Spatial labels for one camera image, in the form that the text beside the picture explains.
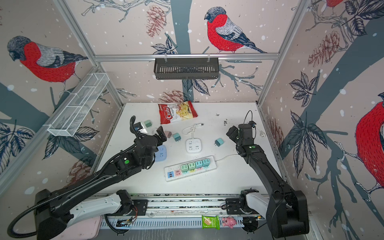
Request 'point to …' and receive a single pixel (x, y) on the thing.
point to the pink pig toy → (228, 221)
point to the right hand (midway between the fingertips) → (233, 132)
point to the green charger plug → (184, 168)
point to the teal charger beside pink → (177, 137)
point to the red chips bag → (173, 112)
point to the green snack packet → (210, 222)
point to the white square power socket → (193, 145)
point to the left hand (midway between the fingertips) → (154, 130)
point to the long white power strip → (173, 172)
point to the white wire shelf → (71, 116)
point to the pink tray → (87, 229)
